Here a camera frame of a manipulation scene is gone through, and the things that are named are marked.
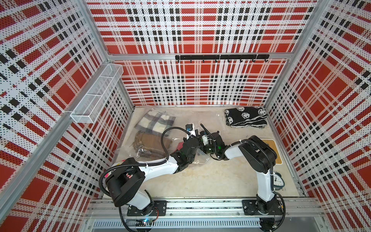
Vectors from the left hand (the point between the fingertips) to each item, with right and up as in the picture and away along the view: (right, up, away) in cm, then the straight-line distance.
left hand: (200, 130), depth 83 cm
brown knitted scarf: (-34, -10, +10) cm, 37 cm away
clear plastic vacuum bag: (+6, +7, +12) cm, 15 cm away
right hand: (-3, -13, +11) cm, 17 cm away
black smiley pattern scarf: (+36, +9, +25) cm, 45 cm away
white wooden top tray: (+48, -9, +10) cm, 50 cm away
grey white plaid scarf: (-31, +5, +20) cm, 37 cm away
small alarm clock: (+43, -28, -4) cm, 52 cm away
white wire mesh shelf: (-74, +14, +12) cm, 76 cm away
